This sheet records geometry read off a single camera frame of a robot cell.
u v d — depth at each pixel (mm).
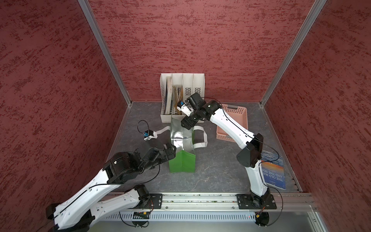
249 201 727
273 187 675
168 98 990
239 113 1100
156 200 743
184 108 741
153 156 465
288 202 758
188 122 725
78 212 379
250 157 504
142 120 1111
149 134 566
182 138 965
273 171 835
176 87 997
